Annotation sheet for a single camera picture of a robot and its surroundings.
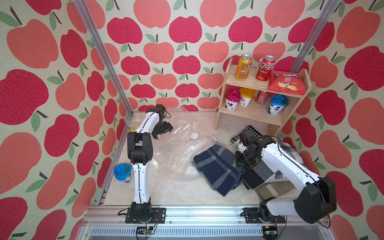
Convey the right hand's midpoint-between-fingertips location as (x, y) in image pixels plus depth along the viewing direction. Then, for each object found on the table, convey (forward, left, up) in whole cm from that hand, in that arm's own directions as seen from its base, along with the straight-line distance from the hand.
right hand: (237, 167), depth 80 cm
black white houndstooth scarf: (+33, -15, -6) cm, 37 cm away
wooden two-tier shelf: (+33, -14, +10) cm, 37 cm away
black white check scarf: (-3, -10, -2) cm, 10 cm away
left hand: (+21, +44, -4) cm, 49 cm away
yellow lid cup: (+37, -4, +21) cm, 43 cm away
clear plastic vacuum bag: (+6, +36, -1) cm, 37 cm away
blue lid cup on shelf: (+33, -21, +20) cm, 44 cm away
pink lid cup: (+33, +4, +21) cm, 40 cm away
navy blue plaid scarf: (+4, +10, -7) cm, 13 cm away
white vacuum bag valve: (+23, +26, -6) cm, 36 cm away
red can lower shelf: (+40, -15, +17) cm, 46 cm away
